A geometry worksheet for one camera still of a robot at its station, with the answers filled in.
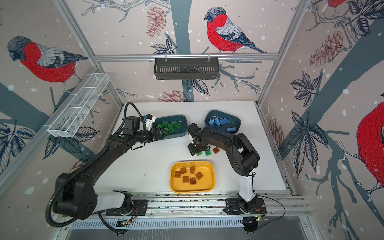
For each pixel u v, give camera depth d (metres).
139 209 0.73
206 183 0.83
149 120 0.77
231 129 1.02
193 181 0.81
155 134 0.73
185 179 0.81
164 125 1.04
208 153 0.92
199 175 0.82
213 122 1.07
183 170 0.84
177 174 0.83
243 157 0.50
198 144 0.81
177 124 1.06
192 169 0.85
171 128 1.04
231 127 1.03
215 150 0.92
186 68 1.05
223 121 1.07
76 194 0.40
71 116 0.73
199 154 0.90
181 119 1.07
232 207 0.73
